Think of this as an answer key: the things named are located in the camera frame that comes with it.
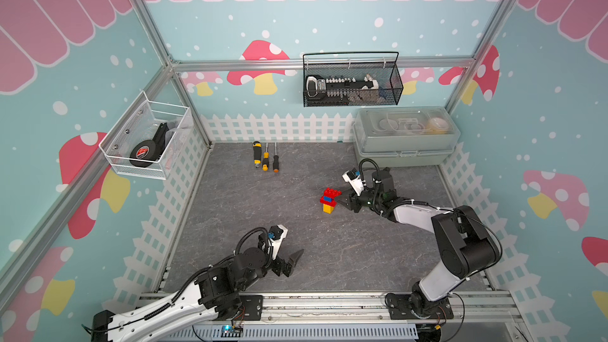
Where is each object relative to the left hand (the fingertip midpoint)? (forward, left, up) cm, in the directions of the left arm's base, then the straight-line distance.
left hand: (290, 246), depth 76 cm
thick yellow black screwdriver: (+50, +21, -11) cm, 55 cm away
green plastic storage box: (+47, -46, +4) cm, 66 cm away
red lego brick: (+21, -14, 0) cm, 25 cm away
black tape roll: (+19, +43, +23) cm, 53 cm away
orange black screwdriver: (+44, +11, -10) cm, 47 cm away
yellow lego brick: (+18, -13, -6) cm, 23 cm away
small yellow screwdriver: (+45, +16, -10) cm, 49 cm away
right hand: (+20, -17, -1) cm, 26 cm away
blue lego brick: (+19, -13, -2) cm, 23 cm away
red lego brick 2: (+19, -11, -4) cm, 23 cm away
